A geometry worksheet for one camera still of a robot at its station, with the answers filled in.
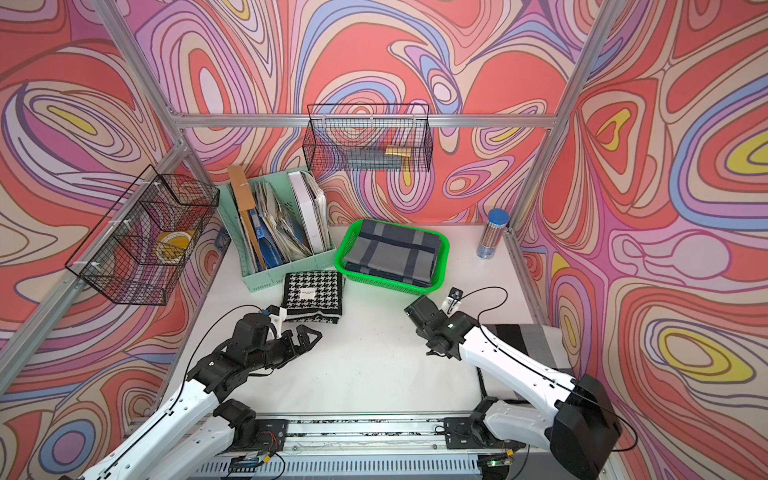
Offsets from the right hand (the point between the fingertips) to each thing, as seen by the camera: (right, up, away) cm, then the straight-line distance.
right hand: (437, 333), depth 81 cm
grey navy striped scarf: (-11, +23, +18) cm, 31 cm away
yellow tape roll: (-66, +24, -11) cm, 71 cm away
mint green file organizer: (-58, +14, +16) cm, 62 cm away
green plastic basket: (-29, +24, +20) cm, 43 cm away
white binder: (-37, +37, +11) cm, 54 cm away
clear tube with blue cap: (+21, +29, +17) cm, 40 cm away
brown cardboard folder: (-54, +38, +1) cm, 66 cm away
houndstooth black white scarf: (-38, +8, +12) cm, 40 cm away
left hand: (-33, -1, -4) cm, 33 cm away
